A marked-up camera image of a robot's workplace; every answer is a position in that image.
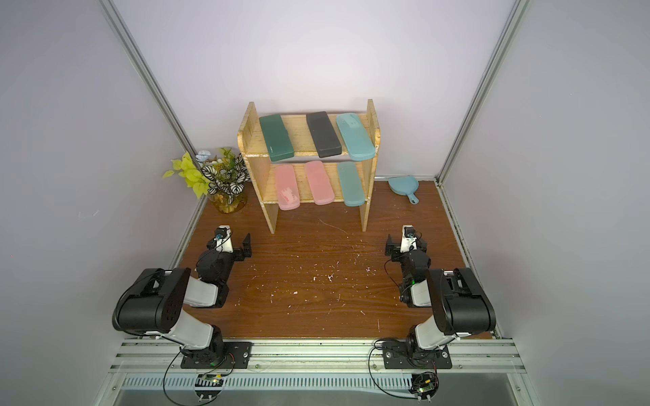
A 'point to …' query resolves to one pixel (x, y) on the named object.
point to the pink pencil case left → (287, 189)
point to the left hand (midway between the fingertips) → (238, 232)
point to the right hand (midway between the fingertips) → (406, 231)
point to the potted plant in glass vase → (223, 178)
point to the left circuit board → (208, 386)
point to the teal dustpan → (404, 185)
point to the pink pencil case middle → (319, 183)
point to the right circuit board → (424, 385)
